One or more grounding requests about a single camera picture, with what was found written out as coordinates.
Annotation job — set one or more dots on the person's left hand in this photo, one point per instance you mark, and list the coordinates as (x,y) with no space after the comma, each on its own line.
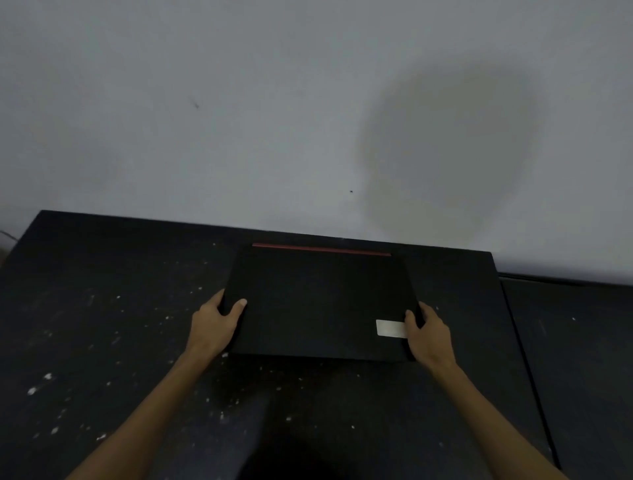
(212,329)

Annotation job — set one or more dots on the person's right hand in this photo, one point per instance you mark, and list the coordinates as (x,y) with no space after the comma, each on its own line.
(435,341)

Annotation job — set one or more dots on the black laptop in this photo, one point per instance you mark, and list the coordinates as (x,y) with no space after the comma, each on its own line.
(316,301)

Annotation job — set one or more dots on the person's right forearm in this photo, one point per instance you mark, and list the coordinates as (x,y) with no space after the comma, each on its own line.
(494,425)

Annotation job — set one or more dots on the person's left forearm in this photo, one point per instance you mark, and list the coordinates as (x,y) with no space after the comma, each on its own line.
(148,420)

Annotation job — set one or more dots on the black table with white specks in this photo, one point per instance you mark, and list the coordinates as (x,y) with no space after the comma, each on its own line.
(123,267)

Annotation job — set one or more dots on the plain black table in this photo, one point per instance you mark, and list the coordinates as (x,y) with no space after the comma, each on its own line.
(583,371)

